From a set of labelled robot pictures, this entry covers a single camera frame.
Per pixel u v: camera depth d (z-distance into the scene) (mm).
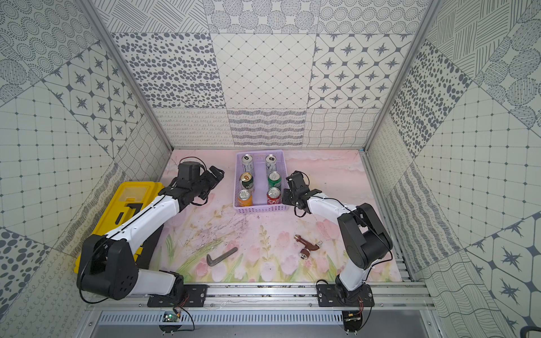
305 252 818
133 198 799
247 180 933
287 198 850
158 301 731
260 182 1051
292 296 759
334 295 733
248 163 980
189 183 661
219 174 824
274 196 887
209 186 781
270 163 978
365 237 465
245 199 882
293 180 736
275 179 949
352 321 718
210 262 817
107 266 412
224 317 701
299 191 726
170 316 715
